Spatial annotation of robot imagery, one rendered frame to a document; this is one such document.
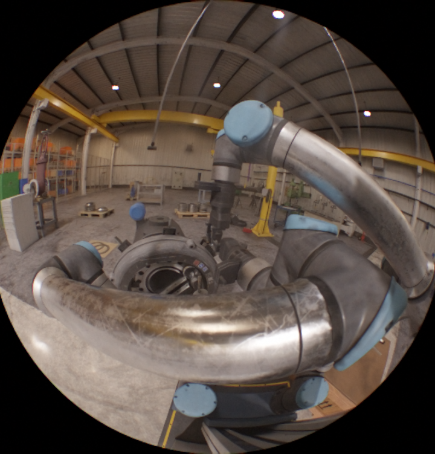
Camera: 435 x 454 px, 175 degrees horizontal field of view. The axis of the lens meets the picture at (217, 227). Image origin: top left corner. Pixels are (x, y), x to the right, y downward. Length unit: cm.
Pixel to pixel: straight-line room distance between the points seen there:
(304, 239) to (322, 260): 5
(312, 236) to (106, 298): 25
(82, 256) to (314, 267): 49
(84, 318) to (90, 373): 137
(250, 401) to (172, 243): 97
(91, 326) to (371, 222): 37
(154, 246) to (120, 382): 116
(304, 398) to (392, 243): 62
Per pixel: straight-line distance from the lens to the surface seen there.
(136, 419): 137
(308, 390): 75
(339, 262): 16
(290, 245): 22
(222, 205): 42
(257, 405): 94
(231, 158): 41
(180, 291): 94
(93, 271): 45
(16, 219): 415
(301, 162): 23
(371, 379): 143
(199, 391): 61
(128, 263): 81
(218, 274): 33
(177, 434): 101
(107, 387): 145
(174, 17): 799
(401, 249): 32
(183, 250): 78
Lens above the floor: 130
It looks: 18 degrees down
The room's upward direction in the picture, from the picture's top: 8 degrees clockwise
